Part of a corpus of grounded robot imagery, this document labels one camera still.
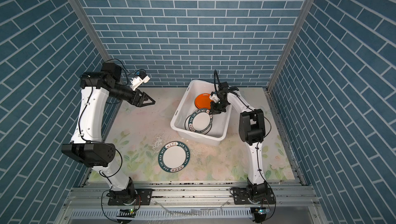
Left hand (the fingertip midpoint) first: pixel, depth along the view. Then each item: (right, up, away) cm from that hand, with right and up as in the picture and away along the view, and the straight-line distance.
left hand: (150, 99), depth 72 cm
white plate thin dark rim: (+14, -16, +27) cm, 35 cm away
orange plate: (+24, -1, +37) cm, 44 cm away
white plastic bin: (+37, -14, +30) cm, 50 cm away
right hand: (+29, -7, +26) cm, 40 cm away
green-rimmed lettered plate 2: (+8, -32, +15) cm, 37 cm away
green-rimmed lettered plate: (+23, -14, +28) cm, 38 cm away
